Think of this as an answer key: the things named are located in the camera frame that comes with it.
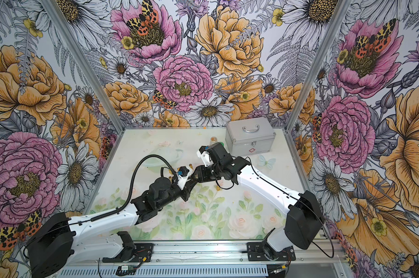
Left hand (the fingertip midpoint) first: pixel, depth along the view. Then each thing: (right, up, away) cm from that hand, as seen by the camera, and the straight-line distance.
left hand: (195, 182), depth 80 cm
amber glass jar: (+8, +20, +26) cm, 33 cm away
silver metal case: (+29, +22, +22) cm, 43 cm away
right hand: (+1, +2, -4) cm, 4 cm away
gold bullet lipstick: (-4, +5, +17) cm, 18 cm away
